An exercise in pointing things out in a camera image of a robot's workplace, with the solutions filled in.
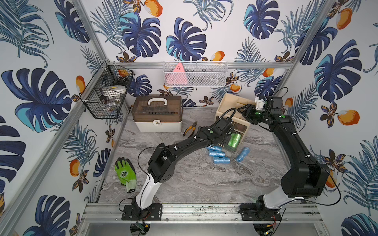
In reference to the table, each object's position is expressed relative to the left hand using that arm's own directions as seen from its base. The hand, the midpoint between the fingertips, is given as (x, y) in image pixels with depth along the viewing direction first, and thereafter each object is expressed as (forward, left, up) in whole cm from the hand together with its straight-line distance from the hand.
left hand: (227, 134), depth 85 cm
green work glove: (-21, +57, -16) cm, 63 cm away
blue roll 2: (-10, +1, -14) cm, 17 cm away
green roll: (-1, -5, -3) cm, 6 cm away
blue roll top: (-1, +5, -13) cm, 14 cm away
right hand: (+9, -6, +11) cm, 16 cm away
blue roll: (-5, +3, -14) cm, 15 cm away
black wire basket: (+9, +70, +15) cm, 73 cm away
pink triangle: (+28, +31, +18) cm, 46 cm away
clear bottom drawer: (-5, -3, -7) cm, 9 cm away
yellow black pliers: (+17, +20, -17) cm, 31 cm away
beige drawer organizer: (+20, -1, +8) cm, 21 cm away
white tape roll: (+12, +63, +18) cm, 67 cm away
